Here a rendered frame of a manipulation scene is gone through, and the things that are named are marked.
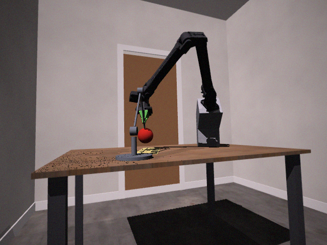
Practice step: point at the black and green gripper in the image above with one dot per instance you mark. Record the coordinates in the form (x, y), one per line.
(147, 110)

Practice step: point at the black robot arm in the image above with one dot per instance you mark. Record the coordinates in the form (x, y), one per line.
(186, 41)

